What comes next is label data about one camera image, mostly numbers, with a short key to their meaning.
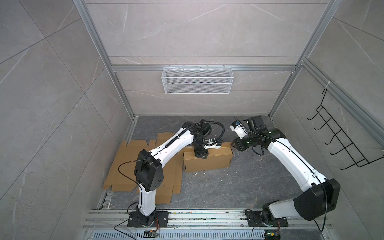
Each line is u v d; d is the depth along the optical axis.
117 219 0.75
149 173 0.47
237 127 0.71
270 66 0.94
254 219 0.73
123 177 0.50
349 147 0.64
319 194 0.39
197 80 1.01
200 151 0.72
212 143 0.70
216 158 0.80
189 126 0.59
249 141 0.66
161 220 0.73
